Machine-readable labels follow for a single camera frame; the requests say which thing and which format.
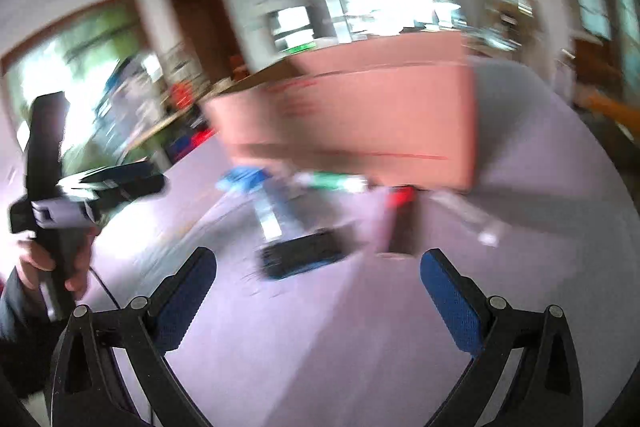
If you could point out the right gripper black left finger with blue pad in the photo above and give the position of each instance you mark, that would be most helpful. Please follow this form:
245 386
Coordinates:
87 387

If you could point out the brown wooden door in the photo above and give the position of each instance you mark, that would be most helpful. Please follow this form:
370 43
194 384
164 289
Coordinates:
208 33

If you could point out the person's left hand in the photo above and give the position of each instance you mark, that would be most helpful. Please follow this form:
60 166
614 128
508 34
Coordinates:
33 261

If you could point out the wooden chair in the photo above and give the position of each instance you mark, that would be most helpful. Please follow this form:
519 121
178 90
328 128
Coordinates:
591 99

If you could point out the large red cardboard box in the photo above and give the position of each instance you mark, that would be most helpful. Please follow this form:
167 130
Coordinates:
399 110

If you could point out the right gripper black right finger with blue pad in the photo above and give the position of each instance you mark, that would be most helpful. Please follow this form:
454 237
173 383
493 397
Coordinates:
546 389

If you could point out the clear plastic tube case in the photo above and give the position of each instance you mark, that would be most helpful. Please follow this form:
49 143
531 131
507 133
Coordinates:
486 228

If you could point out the wall television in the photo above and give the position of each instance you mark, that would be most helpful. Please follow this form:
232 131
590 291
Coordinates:
291 29

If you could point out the dark red black lighter stick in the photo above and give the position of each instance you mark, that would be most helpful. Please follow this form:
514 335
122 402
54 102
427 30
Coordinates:
402 213

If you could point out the blue tissue pack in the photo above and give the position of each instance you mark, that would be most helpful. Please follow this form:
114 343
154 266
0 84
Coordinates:
243 179

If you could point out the black binder clip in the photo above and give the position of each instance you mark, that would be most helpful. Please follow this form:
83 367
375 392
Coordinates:
287 258

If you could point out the green snack packet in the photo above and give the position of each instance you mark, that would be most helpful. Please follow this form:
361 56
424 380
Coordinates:
331 181

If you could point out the blue translucent tube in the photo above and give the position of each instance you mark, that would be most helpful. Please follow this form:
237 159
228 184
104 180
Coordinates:
274 212

